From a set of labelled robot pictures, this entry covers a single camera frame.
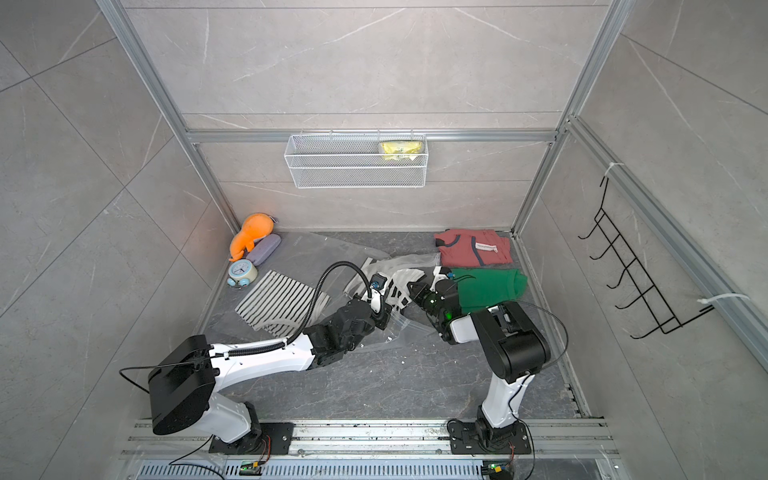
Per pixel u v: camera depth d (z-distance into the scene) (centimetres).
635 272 67
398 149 84
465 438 73
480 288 101
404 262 96
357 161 101
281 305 98
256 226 113
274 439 73
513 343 50
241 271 103
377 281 66
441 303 75
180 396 42
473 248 112
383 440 75
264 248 111
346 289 98
